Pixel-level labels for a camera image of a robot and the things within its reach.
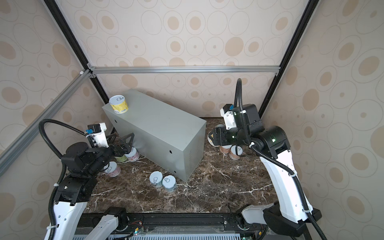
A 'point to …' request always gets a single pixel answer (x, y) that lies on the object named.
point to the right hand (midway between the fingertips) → (216, 134)
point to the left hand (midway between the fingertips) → (129, 133)
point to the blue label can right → (169, 183)
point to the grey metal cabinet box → (165, 137)
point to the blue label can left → (156, 179)
